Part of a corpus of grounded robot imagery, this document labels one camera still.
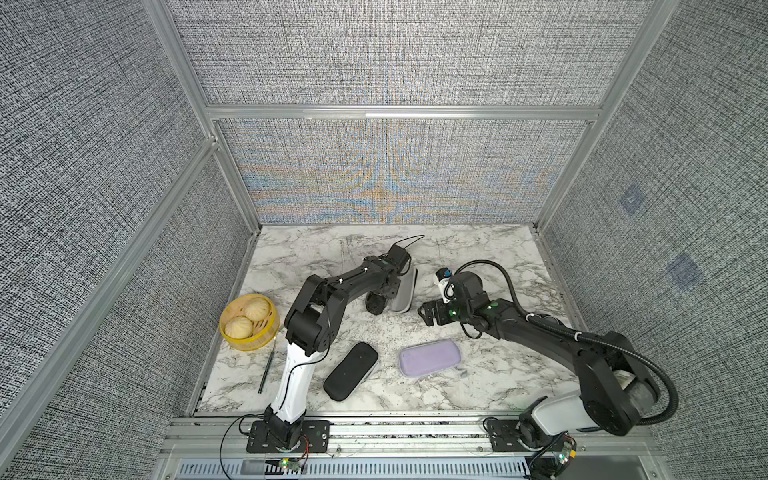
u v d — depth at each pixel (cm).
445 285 77
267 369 83
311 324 55
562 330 50
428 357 83
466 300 68
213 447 70
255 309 90
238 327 86
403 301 96
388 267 74
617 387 43
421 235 92
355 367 83
